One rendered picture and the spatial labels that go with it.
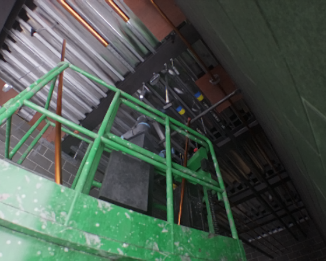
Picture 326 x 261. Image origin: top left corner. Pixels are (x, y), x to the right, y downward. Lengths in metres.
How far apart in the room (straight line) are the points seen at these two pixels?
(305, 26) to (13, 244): 0.89
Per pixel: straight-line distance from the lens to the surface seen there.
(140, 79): 2.51
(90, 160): 0.94
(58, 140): 1.11
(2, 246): 0.82
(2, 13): 3.03
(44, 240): 0.83
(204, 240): 1.09
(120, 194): 1.01
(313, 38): 0.23
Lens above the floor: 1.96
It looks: 53 degrees up
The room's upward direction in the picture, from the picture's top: straight up
